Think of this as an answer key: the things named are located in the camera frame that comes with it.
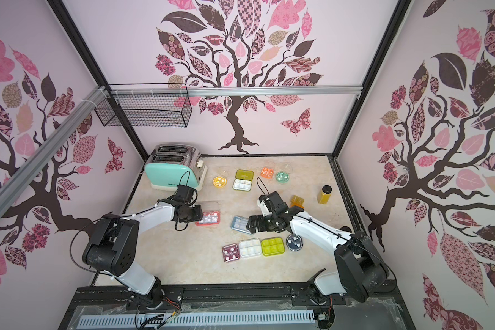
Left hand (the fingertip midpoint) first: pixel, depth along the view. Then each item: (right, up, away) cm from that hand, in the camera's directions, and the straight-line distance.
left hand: (201, 219), depth 94 cm
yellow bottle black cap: (+59, +11, 0) cm, 60 cm away
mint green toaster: (-14, +25, 0) cm, 29 cm away
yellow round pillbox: (+7, +17, +13) cm, 22 cm away
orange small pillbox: (+47, +6, +3) cm, 47 cm away
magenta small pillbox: (+15, -12, -11) cm, 22 cm away
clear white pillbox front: (+23, -11, -9) cm, 27 cm away
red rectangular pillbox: (+5, +1, -1) cm, 5 cm away
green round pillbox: (+41, +20, +16) cm, 48 cm away
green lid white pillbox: (+33, -10, -9) cm, 36 cm away
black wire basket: (-27, +54, +1) cm, 60 cm away
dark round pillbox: (+42, -8, -9) cm, 44 cm away
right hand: (+26, 0, -9) cm, 28 cm away
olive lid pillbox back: (+19, +18, +16) cm, 31 cm away
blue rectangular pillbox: (+18, -2, -2) cm, 18 cm away
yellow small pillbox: (+46, +8, +6) cm, 47 cm away
